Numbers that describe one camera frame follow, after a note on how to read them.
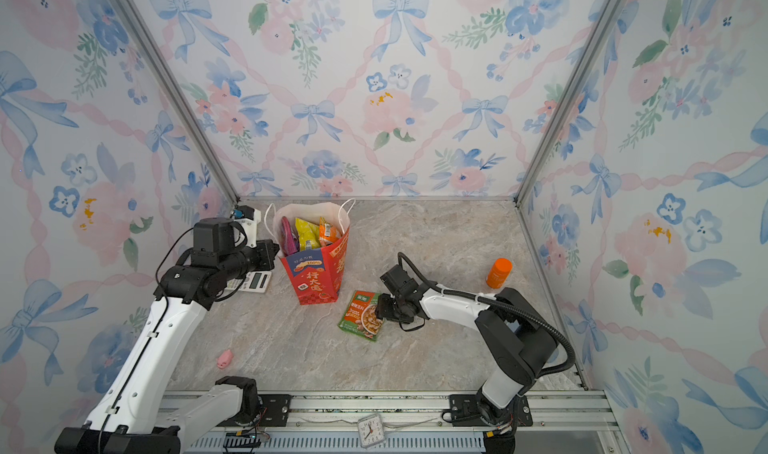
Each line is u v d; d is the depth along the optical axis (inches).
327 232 32.2
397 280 28.1
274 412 29.0
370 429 27.6
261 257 25.2
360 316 34.8
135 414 14.9
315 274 32.3
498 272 35.5
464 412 28.8
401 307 26.6
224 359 31.5
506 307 17.7
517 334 18.5
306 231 33.0
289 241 30.7
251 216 25.7
